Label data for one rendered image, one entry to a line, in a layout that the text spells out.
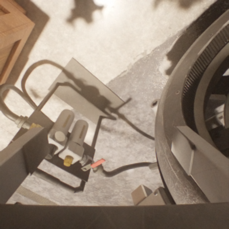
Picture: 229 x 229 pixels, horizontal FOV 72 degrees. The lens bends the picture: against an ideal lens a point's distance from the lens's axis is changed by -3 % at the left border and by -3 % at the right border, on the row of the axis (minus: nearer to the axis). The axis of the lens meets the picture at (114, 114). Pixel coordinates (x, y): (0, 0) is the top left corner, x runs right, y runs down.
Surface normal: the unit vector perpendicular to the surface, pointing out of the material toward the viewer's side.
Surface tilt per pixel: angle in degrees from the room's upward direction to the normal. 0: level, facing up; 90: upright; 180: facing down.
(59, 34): 0
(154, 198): 90
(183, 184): 86
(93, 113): 0
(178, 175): 86
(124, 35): 0
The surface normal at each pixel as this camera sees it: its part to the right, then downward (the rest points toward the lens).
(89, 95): -0.11, 0.63
